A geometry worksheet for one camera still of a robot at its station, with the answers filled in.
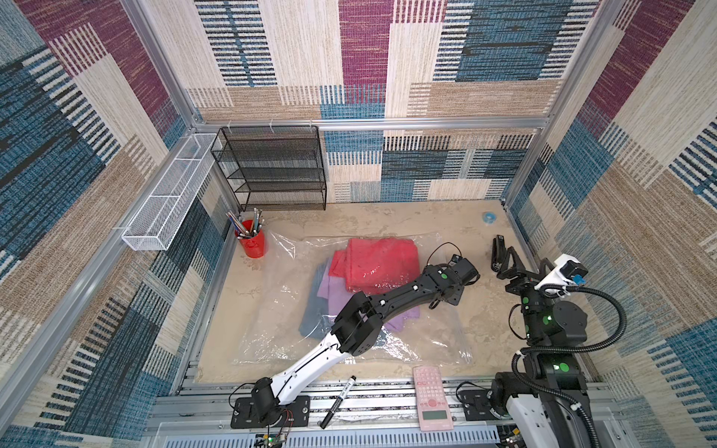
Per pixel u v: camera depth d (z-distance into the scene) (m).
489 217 1.15
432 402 0.74
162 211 0.73
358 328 0.61
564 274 0.55
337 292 0.88
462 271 0.74
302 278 0.98
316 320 0.87
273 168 1.09
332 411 0.73
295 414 0.73
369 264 0.95
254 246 1.00
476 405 0.74
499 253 1.00
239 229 0.99
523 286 0.60
